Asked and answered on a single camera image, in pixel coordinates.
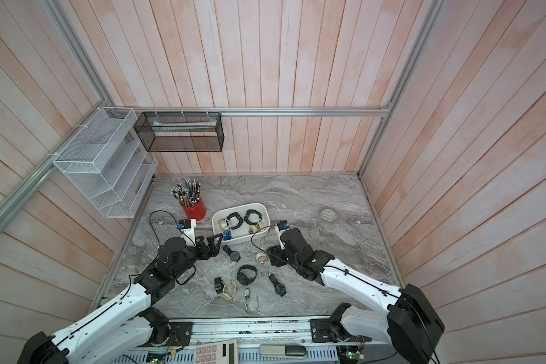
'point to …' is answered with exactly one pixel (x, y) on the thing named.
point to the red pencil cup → (197, 211)
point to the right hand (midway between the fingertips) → (274, 249)
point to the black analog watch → (233, 255)
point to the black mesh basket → (181, 132)
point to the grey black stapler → (282, 351)
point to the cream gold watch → (253, 228)
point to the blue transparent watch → (227, 235)
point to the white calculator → (224, 352)
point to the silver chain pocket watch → (246, 293)
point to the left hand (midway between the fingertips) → (214, 239)
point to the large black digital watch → (243, 278)
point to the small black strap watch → (219, 284)
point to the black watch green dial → (280, 288)
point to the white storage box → (241, 233)
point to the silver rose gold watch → (262, 258)
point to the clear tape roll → (327, 215)
